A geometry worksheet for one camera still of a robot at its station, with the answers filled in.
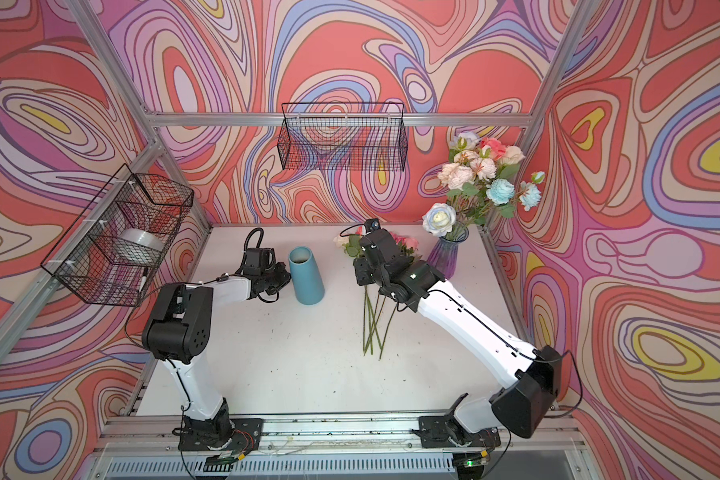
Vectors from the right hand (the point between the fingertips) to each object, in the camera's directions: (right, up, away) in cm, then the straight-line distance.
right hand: (368, 267), depth 76 cm
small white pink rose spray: (-6, +7, +35) cm, 36 cm away
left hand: (-24, -3, +25) cm, 35 cm away
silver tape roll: (-55, +6, -7) cm, 56 cm away
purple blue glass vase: (+25, +3, +20) cm, 32 cm away
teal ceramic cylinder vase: (-18, -6, +12) cm, 23 cm away
